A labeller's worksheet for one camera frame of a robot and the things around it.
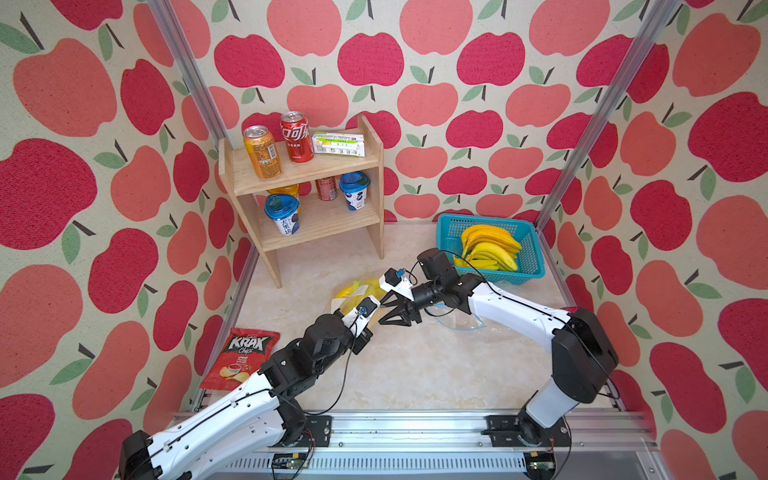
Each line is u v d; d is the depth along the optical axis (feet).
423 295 2.30
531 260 3.32
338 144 2.51
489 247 3.40
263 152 2.18
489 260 3.42
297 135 2.31
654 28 2.32
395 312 2.29
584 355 1.55
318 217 3.16
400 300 2.28
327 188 3.11
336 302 2.80
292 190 2.89
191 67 2.57
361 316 1.95
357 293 2.95
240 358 2.71
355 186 2.97
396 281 2.17
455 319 3.14
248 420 1.58
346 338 2.06
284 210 2.70
